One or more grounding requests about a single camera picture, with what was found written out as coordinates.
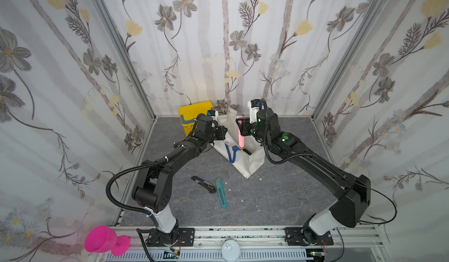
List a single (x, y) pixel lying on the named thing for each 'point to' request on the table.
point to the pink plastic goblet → (104, 239)
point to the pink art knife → (241, 140)
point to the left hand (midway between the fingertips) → (229, 127)
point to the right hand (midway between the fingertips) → (242, 117)
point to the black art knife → (204, 184)
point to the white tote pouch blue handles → (246, 159)
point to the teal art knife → (220, 188)
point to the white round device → (231, 251)
